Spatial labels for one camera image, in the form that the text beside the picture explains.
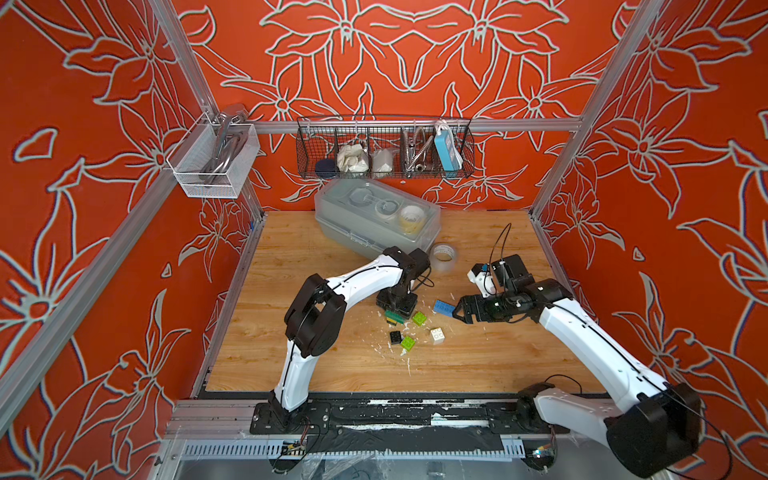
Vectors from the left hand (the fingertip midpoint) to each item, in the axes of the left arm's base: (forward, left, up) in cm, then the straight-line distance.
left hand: (400, 311), depth 87 cm
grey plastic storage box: (+26, +10, +13) cm, 31 cm away
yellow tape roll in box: (+28, -3, +11) cm, 30 cm away
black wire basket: (+44, +8, +28) cm, 53 cm away
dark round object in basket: (+39, +27, +22) cm, 52 cm away
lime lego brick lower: (-8, -3, -3) cm, 9 cm away
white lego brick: (-6, -11, -1) cm, 12 cm away
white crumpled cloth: (+38, +18, +27) cm, 50 cm away
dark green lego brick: (-2, +2, +1) cm, 3 cm away
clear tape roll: (+24, -15, -3) cm, 28 cm away
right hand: (-4, -16, +9) cm, 18 cm away
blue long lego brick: (+4, -13, -3) cm, 14 cm away
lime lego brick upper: (0, -6, -4) cm, 7 cm away
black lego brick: (-7, +1, -3) cm, 8 cm away
